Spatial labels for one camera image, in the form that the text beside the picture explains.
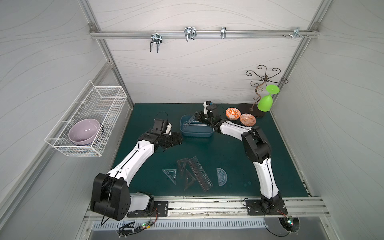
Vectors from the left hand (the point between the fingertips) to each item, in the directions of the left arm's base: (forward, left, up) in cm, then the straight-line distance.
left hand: (180, 140), depth 83 cm
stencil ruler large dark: (-13, -12, -15) cm, 23 cm away
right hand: (+23, -7, -2) cm, 24 cm away
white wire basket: (+11, +40, +17) cm, 45 cm away
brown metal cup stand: (+37, -53, -11) cm, 65 cm away
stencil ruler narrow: (+21, -5, -7) cm, 22 cm away
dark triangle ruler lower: (-16, -6, -15) cm, 23 cm away
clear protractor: (-15, -24, -15) cm, 32 cm away
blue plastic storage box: (+17, -5, -10) cm, 21 cm away
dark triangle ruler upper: (-8, -1, -14) cm, 16 cm away
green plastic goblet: (+22, -51, +8) cm, 57 cm away
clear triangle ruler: (-14, +5, -14) cm, 20 cm away
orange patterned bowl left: (+31, -37, -12) cm, 49 cm away
